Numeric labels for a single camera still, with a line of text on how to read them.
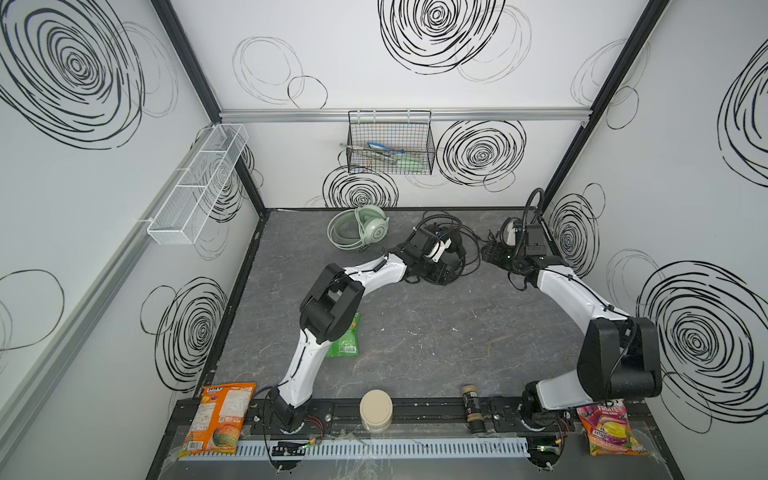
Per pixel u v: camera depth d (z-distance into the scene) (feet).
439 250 2.64
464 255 3.31
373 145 2.99
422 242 2.53
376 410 2.28
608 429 2.25
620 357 1.39
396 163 2.84
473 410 2.37
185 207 2.42
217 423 2.32
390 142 2.91
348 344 2.71
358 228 3.40
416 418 2.47
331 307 1.79
